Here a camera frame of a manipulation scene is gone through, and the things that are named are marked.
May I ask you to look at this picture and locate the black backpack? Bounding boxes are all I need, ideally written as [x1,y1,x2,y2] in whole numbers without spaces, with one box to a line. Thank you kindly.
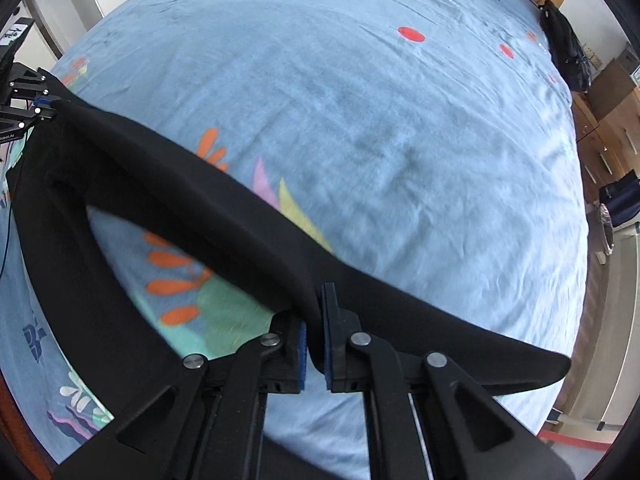
[539,0,592,93]

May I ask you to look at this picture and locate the black pants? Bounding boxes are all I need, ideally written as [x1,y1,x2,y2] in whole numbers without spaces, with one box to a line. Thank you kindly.
[9,70,570,414]

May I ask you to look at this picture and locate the blue patterned bed sheet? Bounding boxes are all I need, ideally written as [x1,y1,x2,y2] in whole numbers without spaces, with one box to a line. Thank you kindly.
[1,0,588,479]

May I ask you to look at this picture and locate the dark blue tote bag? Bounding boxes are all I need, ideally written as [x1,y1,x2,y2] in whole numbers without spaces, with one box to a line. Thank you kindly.
[599,170,640,228]

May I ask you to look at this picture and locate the wooden drawer dresser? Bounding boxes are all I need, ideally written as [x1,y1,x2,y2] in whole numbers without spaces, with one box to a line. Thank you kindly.
[572,60,640,202]

